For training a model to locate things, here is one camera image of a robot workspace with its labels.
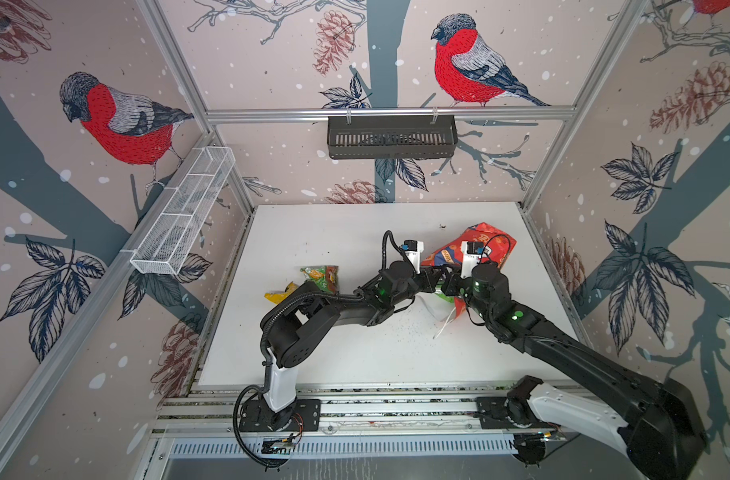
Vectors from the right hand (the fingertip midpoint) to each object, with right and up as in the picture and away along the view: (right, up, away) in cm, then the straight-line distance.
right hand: (441, 267), depth 79 cm
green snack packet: (-34, -5, +16) cm, 37 cm away
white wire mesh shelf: (-69, +7, -8) cm, 70 cm away
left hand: (+2, -1, +1) cm, 3 cm away
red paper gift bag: (+17, +5, +4) cm, 18 cm away
